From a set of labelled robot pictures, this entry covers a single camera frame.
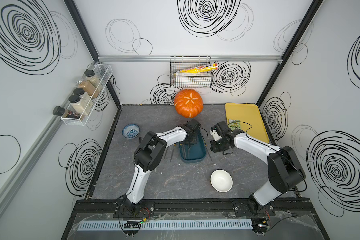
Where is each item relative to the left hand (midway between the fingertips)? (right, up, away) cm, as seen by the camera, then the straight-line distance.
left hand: (191, 140), depth 99 cm
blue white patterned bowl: (-42, +7, +3) cm, 42 cm away
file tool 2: (-12, -6, -5) cm, 15 cm away
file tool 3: (+9, -3, -3) cm, 10 cm away
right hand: (+13, -3, -9) cm, 16 cm away
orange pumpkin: (-2, +26, +5) cm, 26 cm away
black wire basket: (+3, +38, -12) cm, 40 cm away
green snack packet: (+31, +11, +8) cm, 34 cm away
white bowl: (+16, -20, -17) cm, 30 cm away
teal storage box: (+3, -7, -6) cm, 9 cm away
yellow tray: (+45, +13, +9) cm, 48 cm away
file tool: (-17, -7, -5) cm, 19 cm away
